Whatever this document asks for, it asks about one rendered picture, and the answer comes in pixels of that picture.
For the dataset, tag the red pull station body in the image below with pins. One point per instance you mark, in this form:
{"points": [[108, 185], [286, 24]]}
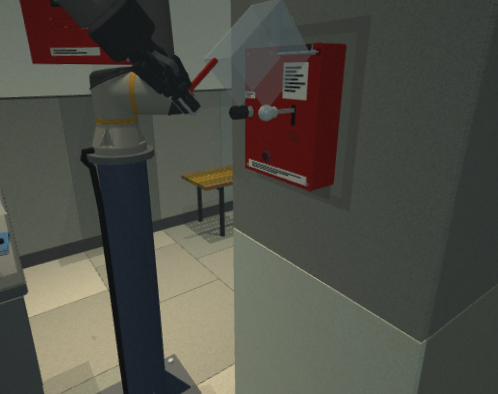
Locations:
{"points": [[314, 135]]}

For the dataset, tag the wooden bench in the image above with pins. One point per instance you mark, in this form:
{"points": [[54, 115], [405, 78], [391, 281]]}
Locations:
{"points": [[210, 177]]}

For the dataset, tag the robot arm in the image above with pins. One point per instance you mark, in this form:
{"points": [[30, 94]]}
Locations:
{"points": [[113, 106]]}

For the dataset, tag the grey wall plate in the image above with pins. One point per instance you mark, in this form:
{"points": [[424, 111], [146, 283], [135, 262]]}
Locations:
{"points": [[358, 123]]}

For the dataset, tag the red alarm control panel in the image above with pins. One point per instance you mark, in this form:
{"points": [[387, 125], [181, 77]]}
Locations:
{"points": [[43, 37]]}

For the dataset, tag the grey cabinet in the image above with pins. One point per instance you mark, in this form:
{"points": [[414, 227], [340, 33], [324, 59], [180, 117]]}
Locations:
{"points": [[2, 320]]}

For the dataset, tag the red cover tab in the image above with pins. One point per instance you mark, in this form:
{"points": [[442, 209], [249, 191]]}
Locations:
{"points": [[204, 72]]}

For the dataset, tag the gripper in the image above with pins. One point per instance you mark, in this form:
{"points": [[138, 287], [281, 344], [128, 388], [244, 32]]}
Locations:
{"points": [[152, 61]]}

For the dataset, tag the black key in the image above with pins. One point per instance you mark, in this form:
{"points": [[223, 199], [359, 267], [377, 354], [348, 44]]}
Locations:
{"points": [[238, 112]]}

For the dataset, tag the clear guard cover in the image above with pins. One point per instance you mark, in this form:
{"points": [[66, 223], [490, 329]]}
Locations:
{"points": [[261, 45]]}

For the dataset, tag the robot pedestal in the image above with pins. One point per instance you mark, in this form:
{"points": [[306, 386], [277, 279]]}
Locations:
{"points": [[130, 267]]}

